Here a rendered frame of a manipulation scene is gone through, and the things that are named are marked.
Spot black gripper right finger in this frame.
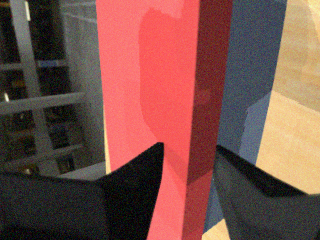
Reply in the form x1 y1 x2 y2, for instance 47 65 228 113
212 145 320 240

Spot red rectangular panel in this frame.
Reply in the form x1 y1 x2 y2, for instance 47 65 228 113
96 0 233 240

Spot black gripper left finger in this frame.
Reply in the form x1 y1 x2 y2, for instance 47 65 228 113
0 142 164 240

